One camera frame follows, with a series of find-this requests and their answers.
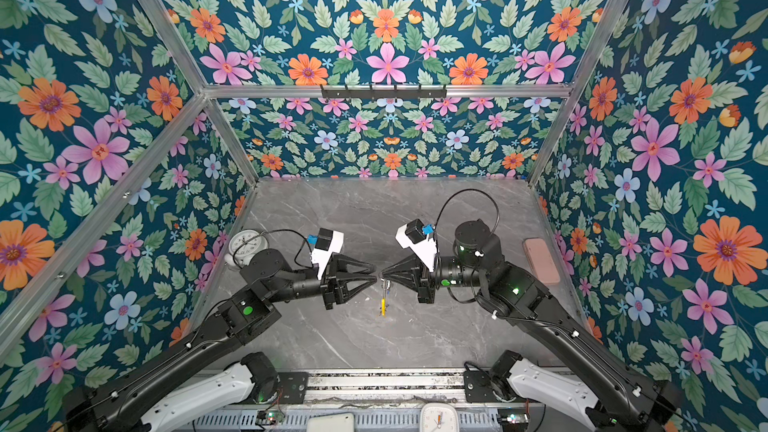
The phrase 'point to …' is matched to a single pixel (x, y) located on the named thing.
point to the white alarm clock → (242, 245)
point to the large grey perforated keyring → (385, 288)
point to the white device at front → (344, 422)
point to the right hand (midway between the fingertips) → (387, 271)
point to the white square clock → (439, 417)
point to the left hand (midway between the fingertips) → (373, 275)
